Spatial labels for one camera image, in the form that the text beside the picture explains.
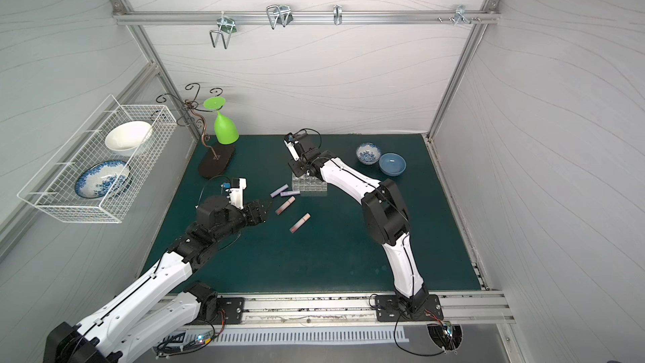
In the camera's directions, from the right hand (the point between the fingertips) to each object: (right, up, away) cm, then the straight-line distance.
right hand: (298, 156), depth 94 cm
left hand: (-8, -14, -17) cm, 24 cm away
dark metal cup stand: (-40, -4, +16) cm, 43 cm away
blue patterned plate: (-48, -6, -29) cm, 57 cm away
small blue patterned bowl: (+29, +1, +18) cm, 34 cm away
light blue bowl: (+40, -3, +15) cm, 42 cm away
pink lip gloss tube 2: (+3, -23, -1) cm, 23 cm away
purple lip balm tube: (-9, -14, +6) cm, 17 cm away
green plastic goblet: (-27, +9, -2) cm, 29 cm away
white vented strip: (+1, -51, -24) cm, 56 cm away
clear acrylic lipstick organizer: (+3, -12, +4) cm, 13 cm away
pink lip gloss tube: (-5, -19, +2) cm, 20 cm away
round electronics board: (+46, -52, -23) cm, 73 cm away
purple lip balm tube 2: (-4, -15, +5) cm, 16 cm away
